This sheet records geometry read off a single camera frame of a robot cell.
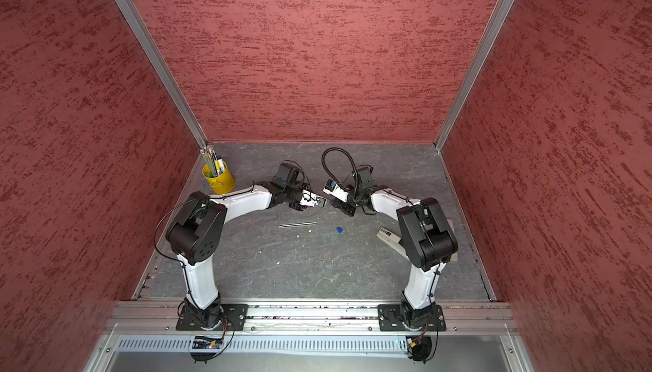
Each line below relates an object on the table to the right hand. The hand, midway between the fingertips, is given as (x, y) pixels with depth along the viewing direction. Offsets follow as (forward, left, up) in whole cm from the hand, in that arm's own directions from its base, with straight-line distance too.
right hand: (336, 204), depth 95 cm
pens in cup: (+14, +48, +9) cm, 50 cm away
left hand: (+3, +9, +2) cm, 10 cm away
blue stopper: (-1, +2, +3) cm, 4 cm away
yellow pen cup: (+8, +45, +4) cm, 46 cm away
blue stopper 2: (-9, -1, -4) cm, 10 cm away
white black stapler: (-15, -19, -2) cm, 24 cm away
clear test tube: (-6, +17, -4) cm, 18 cm away
